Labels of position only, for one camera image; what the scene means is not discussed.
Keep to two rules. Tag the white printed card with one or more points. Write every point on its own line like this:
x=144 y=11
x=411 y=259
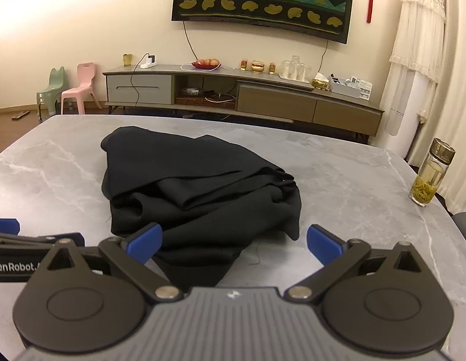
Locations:
x=365 y=89

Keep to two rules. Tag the beige curtain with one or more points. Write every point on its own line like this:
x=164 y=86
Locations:
x=460 y=82

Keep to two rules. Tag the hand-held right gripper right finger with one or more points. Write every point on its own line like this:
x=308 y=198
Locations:
x=323 y=242

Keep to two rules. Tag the white organizer box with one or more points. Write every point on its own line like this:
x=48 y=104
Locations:
x=343 y=88

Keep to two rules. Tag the golden lidded pot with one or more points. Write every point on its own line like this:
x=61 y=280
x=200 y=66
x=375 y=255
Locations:
x=257 y=66

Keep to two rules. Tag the round metal tin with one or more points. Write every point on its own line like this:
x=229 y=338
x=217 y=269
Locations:
x=189 y=91

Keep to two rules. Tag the white power strip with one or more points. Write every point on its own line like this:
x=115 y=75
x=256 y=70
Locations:
x=148 y=64

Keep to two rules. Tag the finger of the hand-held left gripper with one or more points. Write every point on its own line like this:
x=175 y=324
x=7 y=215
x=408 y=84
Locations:
x=3 y=226
x=30 y=241

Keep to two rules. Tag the white floor air conditioner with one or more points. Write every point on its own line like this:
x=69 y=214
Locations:
x=402 y=109

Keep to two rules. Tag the white lace cover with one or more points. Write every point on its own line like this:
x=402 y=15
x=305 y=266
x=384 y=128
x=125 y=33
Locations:
x=417 y=26

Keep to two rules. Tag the set of clear glass cups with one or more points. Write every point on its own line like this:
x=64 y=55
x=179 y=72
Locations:
x=295 y=69

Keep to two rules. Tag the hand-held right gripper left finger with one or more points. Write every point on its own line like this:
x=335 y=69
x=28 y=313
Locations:
x=146 y=240

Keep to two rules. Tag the pink plastic child chair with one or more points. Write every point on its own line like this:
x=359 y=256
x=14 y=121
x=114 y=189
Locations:
x=82 y=90

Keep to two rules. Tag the grey brown television cabinet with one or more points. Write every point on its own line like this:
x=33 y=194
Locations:
x=274 y=97

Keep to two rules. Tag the red fruit plate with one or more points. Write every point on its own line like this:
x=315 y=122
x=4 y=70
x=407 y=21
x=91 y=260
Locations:
x=205 y=64

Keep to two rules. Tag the golden tissue box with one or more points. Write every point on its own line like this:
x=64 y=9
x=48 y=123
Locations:
x=320 y=82

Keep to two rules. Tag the wall television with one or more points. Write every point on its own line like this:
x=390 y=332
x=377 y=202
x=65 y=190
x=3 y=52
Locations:
x=263 y=3

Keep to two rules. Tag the flat dark item on floor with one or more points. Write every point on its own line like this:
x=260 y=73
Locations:
x=20 y=115

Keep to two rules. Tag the glass tea bottle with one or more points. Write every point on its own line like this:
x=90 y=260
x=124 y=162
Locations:
x=430 y=176

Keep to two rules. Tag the green plastic child chair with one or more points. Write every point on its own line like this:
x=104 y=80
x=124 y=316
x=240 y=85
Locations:
x=52 y=86

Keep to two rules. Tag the brown wooden box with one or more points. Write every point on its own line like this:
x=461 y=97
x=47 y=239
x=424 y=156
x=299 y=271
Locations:
x=202 y=103

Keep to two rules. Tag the yellow glass cup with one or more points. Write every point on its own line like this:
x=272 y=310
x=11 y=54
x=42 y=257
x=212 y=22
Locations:
x=127 y=60

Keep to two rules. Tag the black pants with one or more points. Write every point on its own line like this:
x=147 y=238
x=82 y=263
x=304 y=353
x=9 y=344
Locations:
x=187 y=180

